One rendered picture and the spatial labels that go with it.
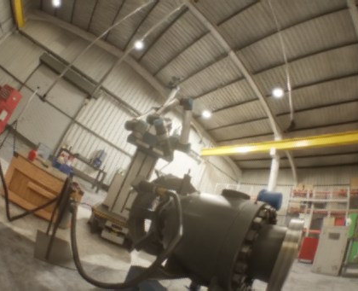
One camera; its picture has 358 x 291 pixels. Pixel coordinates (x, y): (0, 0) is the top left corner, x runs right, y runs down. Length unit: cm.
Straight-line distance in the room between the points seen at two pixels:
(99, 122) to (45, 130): 324
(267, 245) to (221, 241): 23
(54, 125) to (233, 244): 952
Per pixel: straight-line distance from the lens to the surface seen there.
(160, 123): 126
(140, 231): 128
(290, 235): 82
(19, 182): 173
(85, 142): 954
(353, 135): 932
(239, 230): 79
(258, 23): 804
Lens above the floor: 70
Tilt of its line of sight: 21 degrees up
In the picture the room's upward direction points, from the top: 22 degrees clockwise
